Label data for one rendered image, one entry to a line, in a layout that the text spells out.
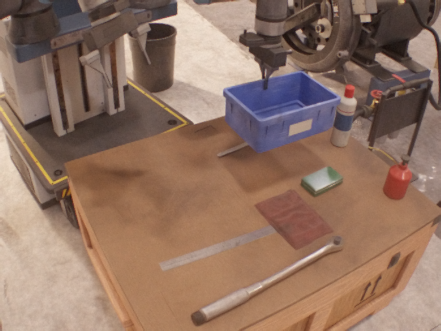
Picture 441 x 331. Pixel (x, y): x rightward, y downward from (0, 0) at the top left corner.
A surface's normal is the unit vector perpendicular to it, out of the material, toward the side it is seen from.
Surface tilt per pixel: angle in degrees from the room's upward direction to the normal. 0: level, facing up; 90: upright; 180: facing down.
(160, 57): 93
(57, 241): 0
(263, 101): 90
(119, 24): 67
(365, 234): 0
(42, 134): 0
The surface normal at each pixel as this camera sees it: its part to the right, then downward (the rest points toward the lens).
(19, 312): 0.05, -0.79
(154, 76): 0.15, 0.65
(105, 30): 0.70, 0.08
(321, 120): 0.52, 0.54
